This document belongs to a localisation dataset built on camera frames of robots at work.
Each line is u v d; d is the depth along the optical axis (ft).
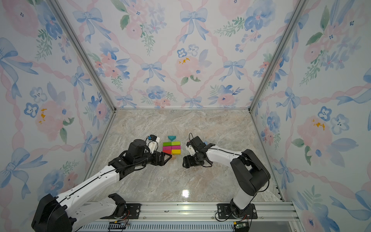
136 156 2.00
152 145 2.35
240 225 2.40
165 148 3.19
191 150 2.76
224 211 2.40
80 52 2.79
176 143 3.29
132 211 2.43
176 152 3.11
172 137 3.30
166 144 3.25
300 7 2.26
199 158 2.26
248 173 1.52
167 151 3.20
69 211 1.38
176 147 3.18
